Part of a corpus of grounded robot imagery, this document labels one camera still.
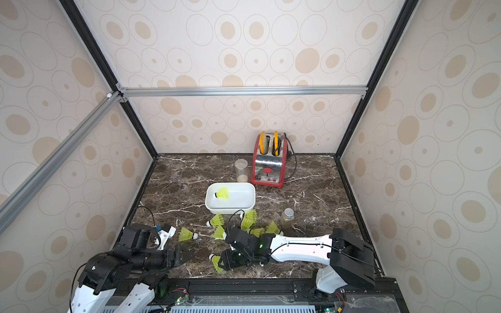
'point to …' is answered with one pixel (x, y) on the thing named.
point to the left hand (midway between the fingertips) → (190, 259)
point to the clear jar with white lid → (242, 172)
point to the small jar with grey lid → (287, 219)
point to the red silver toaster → (269, 158)
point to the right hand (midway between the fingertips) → (221, 272)
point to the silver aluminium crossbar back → (243, 91)
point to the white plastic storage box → (230, 197)
